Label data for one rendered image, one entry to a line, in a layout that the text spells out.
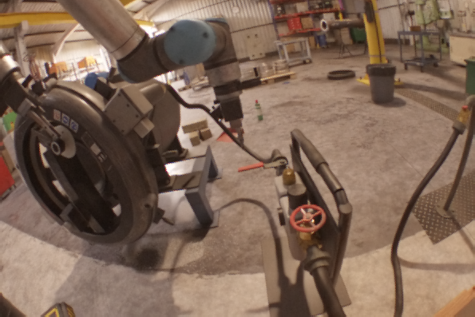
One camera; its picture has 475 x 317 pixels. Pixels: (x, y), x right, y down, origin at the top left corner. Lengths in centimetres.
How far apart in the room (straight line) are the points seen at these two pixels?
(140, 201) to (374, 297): 91
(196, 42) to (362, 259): 94
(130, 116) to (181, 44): 28
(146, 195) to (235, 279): 52
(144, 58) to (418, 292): 113
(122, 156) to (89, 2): 42
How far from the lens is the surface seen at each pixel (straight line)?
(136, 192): 68
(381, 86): 257
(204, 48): 37
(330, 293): 40
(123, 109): 59
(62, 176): 82
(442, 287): 101
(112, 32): 42
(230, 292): 92
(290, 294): 87
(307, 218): 41
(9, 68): 55
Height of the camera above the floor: 82
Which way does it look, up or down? 23 degrees down
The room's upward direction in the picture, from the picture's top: 16 degrees counter-clockwise
